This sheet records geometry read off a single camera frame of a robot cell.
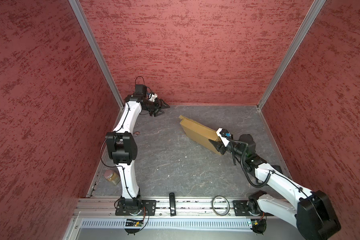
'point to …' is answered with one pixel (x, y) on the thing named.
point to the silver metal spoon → (136, 133)
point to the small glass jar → (112, 177)
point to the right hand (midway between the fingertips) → (211, 138)
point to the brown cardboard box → (200, 133)
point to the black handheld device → (172, 204)
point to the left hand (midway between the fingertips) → (167, 110)
